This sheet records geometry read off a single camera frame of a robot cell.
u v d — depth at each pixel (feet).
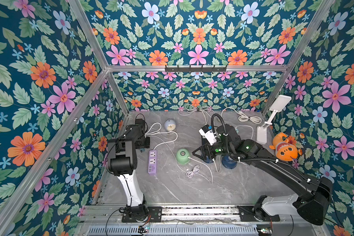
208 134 2.09
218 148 1.96
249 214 2.35
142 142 2.80
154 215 2.41
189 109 3.99
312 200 1.25
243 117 3.77
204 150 2.00
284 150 2.91
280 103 2.77
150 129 3.43
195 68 3.07
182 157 2.75
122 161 1.74
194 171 2.83
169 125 3.35
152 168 2.83
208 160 2.76
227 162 2.71
